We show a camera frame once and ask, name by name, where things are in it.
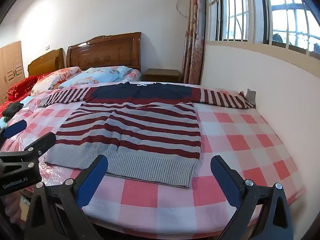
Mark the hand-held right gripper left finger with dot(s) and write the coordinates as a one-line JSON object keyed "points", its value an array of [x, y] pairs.
{"points": [[93, 180]]}

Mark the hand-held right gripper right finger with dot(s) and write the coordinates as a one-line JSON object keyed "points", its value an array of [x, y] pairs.
{"points": [[225, 180]]}

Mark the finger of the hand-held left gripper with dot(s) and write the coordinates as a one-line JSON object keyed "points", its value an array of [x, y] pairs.
{"points": [[13, 129], [43, 141]]}

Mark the striped knit sweater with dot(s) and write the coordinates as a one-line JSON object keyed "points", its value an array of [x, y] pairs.
{"points": [[150, 130]]}

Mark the dark cloth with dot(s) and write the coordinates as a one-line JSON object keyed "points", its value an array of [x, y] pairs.
{"points": [[12, 108]]}

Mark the pink checked bed sheet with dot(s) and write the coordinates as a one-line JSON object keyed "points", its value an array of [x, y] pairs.
{"points": [[250, 142]]}

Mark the red blanket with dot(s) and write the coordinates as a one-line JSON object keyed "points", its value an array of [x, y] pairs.
{"points": [[22, 85]]}

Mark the wooden wardrobe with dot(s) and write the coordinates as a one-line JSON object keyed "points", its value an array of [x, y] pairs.
{"points": [[11, 67]]}

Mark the orange floral pillow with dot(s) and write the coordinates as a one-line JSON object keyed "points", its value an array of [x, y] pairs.
{"points": [[53, 78]]}

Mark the small wooden headboard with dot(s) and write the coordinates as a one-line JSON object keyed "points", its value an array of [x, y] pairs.
{"points": [[45, 63]]}

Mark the light blue floral quilt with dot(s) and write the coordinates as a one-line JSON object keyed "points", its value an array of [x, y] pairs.
{"points": [[100, 76]]}

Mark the large wooden headboard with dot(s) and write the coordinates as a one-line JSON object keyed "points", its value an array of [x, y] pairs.
{"points": [[107, 52]]}

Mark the wooden nightstand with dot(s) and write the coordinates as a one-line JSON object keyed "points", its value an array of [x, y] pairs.
{"points": [[162, 76]]}

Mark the pink floral curtain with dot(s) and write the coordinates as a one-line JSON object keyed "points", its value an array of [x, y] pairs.
{"points": [[193, 42]]}

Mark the barred window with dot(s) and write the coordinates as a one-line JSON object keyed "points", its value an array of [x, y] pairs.
{"points": [[255, 12]]}

